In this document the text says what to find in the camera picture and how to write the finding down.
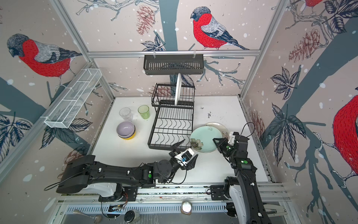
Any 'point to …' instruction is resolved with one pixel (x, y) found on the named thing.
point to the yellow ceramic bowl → (131, 137)
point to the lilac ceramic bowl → (126, 129)
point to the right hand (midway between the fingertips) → (212, 140)
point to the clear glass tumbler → (126, 114)
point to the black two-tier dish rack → (172, 125)
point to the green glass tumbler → (144, 110)
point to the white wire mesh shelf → (65, 111)
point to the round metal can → (132, 216)
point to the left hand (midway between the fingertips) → (189, 148)
